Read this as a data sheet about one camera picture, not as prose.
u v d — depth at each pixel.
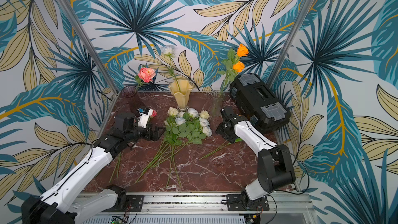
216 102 0.98
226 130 0.65
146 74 0.70
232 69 0.86
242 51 0.79
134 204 0.73
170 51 0.91
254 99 0.95
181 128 0.95
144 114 0.67
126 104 1.12
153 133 0.68
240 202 0.73
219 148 0.92
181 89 1.00
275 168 0.44
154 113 0.72
